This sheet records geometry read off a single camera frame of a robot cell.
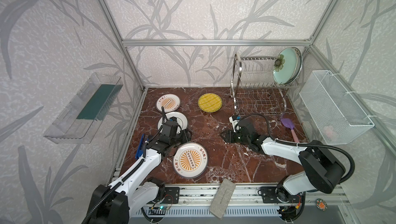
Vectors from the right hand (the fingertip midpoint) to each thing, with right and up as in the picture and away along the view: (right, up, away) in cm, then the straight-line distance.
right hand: (222, 130), depth 88 cm
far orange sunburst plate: (-36, +16, +24) cm, 46 cm away
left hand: (-17, +1, -4) cm, 18 cm away
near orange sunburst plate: (-18, -16, -3) cm, 25 cm away
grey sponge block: (-2, -28, -17) cm, 33 cm away
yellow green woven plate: (-7, +15, +23) cm, 29 cm away
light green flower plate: (+35, +36, -3) cm, 50 cm away
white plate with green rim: (-26, +4, +14) cm, 30 cm away
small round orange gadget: (+44, -31, -17) cm, 57 cm away
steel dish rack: (+28, +26, +33) cm, 51 cm away
